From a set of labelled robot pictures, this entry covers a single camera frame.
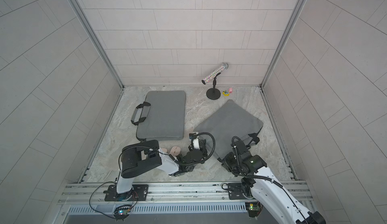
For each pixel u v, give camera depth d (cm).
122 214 64
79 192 72
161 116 101
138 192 70
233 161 72
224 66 99
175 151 82
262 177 51
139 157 50
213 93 112
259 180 52
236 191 71
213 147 62
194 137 75
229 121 93
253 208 69
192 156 64
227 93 112
